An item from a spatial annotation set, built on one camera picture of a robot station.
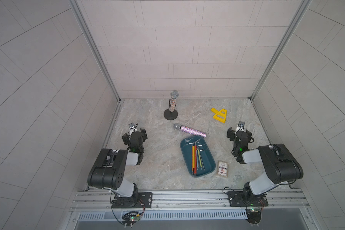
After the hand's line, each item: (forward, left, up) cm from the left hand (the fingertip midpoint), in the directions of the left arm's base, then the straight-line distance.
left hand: (135, 128), depth 93 cm
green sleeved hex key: (-19, -41, -4) cm, 45 cm away
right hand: (+1, -67, +1) cm, 67 cm away
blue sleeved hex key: (-19, -39, -4) cm, 44 cm away
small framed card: (-25, -53, -3) cm, 59 cm away
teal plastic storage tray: (-9, -34, -4) cm, 35 cm away
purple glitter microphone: (+2, -28, -2) cm, 28 cm away
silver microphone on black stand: (+15, -23, -3) cm, 28 cm away
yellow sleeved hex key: (-17, -37, -3) cm, 41 cm away
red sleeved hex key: (-18, -38, -4) cm, 43 cm away
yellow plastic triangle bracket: (+14, -60, -3) cm, 62 cm away
